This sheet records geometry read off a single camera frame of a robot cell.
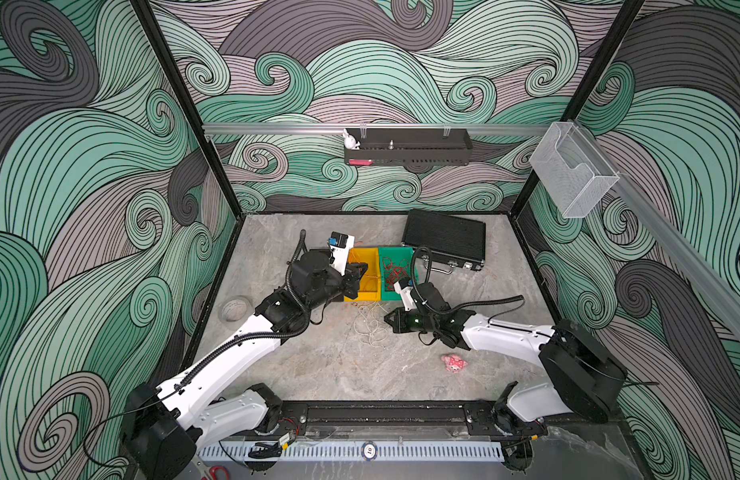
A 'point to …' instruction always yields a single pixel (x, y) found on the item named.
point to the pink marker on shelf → (364, 162)
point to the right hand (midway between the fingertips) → (383, 319)
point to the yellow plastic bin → (369, 284)
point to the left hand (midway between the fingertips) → (367, 264)
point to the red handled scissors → (213, 470)
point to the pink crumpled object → (453, 363)
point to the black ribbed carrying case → (453, 240)
